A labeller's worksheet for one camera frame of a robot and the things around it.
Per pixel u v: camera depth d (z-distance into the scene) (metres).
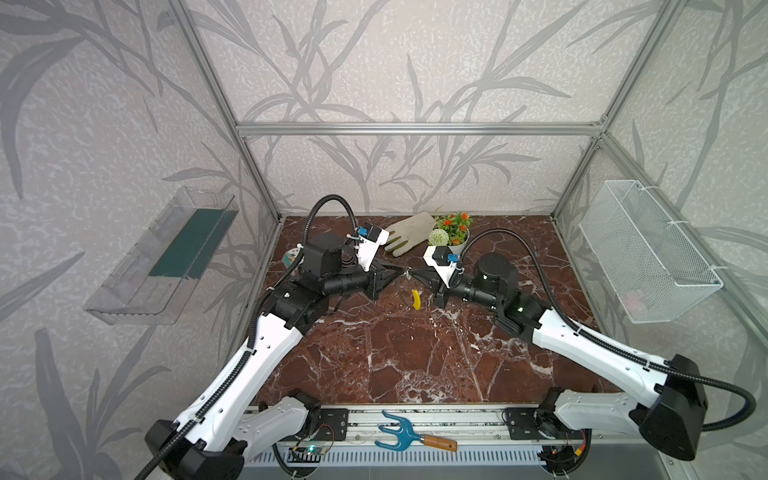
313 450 0.71
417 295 0.67
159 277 0.64
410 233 1.15
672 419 0.38
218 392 0.39
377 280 0.57
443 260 0.54
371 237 0.57
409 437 0.71
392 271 0.66
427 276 0.62
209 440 0.37
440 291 0.59
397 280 0.65
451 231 0.96
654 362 0.42
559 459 0.73
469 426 0.75
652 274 0.64
